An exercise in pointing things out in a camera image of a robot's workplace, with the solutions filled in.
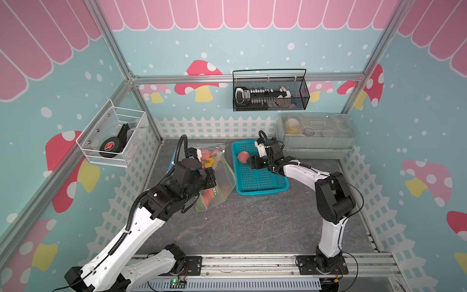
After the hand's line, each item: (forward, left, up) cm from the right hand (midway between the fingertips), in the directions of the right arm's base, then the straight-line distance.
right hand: (252, 159), depth 96 cm
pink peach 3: (-21, +21, +1) cm, 30 cm away
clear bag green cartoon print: (-20, +13, +10) cm, 26 cm away
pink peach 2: (+6, +5, -6) cm, 10 cm away
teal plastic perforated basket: (-7, +1, -11) cm, 13 cm away
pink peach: (+8, +27, -5) cm, 28 cm away
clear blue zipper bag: (+10, +20, -5) cm, 22 cm away
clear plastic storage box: (+15, -34, +2) cm, 37 cm away
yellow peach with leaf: (+7, +26, -11) cm, 29 cm away
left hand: (-22, +16, +18) cm, 32 cm away
